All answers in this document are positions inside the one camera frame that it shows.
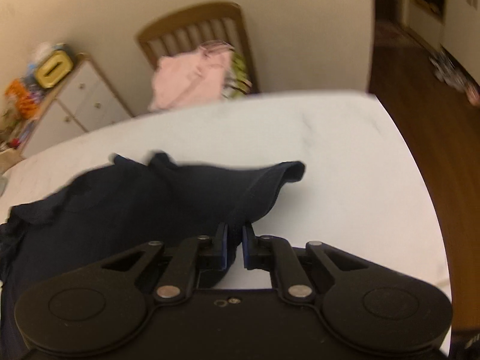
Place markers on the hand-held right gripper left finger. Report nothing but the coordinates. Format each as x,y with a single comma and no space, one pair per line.
224,247

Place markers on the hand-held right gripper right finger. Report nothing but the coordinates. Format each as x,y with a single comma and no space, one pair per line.
246,247

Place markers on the navy polo shirt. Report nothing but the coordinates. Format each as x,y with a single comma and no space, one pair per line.
112,213

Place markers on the pink garment with striped trim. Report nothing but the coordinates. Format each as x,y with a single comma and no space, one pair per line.
187,78

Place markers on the green patterned cloth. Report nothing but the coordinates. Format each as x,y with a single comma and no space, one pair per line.
238,75

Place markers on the white drawer cabinet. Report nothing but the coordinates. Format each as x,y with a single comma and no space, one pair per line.
82,101

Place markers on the wooden chair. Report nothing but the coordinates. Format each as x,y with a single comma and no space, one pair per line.
225,11

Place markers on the yellow slotted box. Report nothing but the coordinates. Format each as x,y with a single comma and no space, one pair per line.
54,69

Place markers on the orange snack bag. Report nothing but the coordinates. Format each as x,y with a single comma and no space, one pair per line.
22,97

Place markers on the red patterned rug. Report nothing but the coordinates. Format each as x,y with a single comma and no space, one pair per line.
390,33

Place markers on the white crumpled plastic bag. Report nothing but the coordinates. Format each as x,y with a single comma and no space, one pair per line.
43,49

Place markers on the row of shoes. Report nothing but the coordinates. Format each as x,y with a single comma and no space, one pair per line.
450,71

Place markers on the white wardrobe cabinets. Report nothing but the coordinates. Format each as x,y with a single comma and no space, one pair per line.
461,15

